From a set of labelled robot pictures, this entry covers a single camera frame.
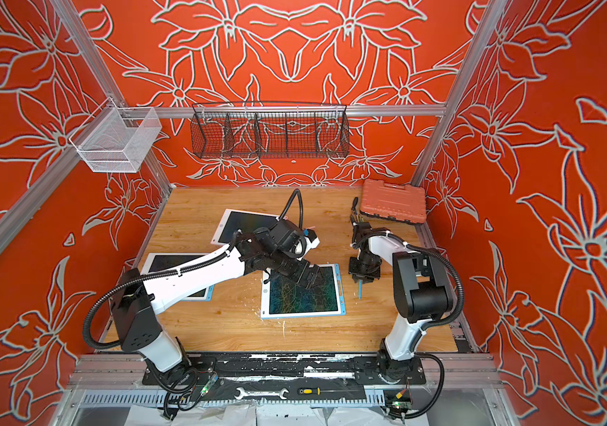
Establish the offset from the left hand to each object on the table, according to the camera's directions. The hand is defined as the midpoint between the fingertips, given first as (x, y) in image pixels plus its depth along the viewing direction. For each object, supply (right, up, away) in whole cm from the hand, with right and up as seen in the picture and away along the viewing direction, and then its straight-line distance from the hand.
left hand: (316, 273), depth 74 cm
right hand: (+16, -5, +17) cm, 24 cm away
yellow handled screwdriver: (0, -31, -5) cm, 31 cm away
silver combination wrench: (-20, -31, -5) cm, 37 cm away
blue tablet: (-56, -1, +21) cm, 60 cm away
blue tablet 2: (-10, -11, +12) cm, 19 cm away
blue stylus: (+16, -8, +14) cm, 23 cm away
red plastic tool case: (+34, +22, +33) cm, 53 cm away
